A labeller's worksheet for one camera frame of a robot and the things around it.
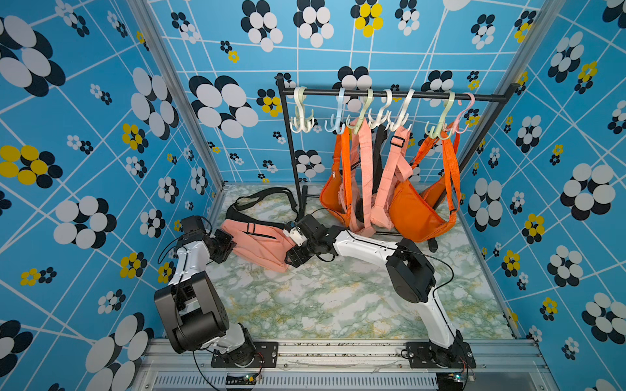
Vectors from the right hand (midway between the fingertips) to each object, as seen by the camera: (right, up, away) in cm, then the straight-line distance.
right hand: (294, 253), depth 90 cm
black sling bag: (-29, +15, +17) cm, 37 cm away
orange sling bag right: (+52, +25, -11) cm, 59 cm away
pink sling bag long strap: (+26, +10, -1) cm, 28 cm away
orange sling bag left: (+16, +22, +9) cm, 29 cm away
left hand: (-21, +6, -1) cm, 22 cm away
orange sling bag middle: (+50, +16, +6) cm, 53 cm away
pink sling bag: (-12, +2, +3) cm, 13 cm away
